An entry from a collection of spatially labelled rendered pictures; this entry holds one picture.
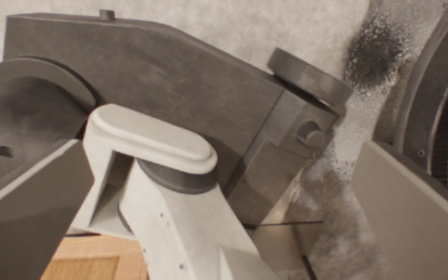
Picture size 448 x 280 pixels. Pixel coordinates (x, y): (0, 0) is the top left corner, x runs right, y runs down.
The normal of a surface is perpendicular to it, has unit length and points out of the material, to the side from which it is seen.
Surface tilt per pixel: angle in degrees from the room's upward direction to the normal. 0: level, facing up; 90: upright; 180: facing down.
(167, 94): 0
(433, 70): 90
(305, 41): 0
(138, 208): 53
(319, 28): 0
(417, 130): 90
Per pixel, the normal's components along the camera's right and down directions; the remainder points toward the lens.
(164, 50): 0.13, 0.49
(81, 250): 0.08, -0.87
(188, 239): 0.43, -0.81
